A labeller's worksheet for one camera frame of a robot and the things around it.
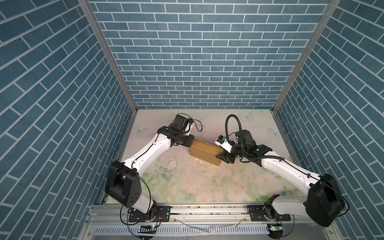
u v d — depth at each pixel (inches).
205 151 32.2
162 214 29.1
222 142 27.4
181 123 25.5
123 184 16.6
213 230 27.5
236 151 27.9
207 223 28.4
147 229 28.4
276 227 29.0
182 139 27.3
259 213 29.0
